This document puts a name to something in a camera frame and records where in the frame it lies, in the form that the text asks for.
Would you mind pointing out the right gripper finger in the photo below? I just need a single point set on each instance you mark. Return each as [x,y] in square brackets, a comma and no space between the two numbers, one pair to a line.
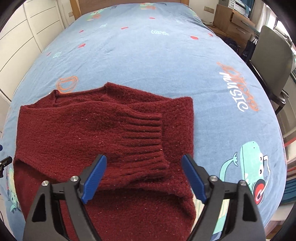
[243,221]
[45,222]

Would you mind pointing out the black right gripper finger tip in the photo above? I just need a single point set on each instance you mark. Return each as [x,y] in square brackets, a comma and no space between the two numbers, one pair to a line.
[3,163]

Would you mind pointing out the dark red knitted sweater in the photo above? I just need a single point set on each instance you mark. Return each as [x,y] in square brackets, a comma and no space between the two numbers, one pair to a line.
[144,194]

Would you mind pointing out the white wardrobe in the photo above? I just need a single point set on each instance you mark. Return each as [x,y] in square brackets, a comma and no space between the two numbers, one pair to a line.
[31,28]

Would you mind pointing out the black bag on floor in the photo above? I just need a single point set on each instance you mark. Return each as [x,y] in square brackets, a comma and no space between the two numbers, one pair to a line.
[231,43]

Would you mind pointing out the blue cartoon print bedsheet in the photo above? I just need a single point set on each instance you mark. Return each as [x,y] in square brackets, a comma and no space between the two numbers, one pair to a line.
[163,49]

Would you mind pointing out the wooden drawer cabinet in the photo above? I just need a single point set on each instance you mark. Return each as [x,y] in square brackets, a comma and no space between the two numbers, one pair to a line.
[232,24]

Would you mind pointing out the grey box on cabinet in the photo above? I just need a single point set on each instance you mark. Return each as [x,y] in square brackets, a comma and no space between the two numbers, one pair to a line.
[237,5]

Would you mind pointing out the grey chair with black frame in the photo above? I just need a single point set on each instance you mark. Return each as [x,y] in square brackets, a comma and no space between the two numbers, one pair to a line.
[272,63]

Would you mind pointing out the wall socket plate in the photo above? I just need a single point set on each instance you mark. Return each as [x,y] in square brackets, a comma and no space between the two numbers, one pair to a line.
[208,9]

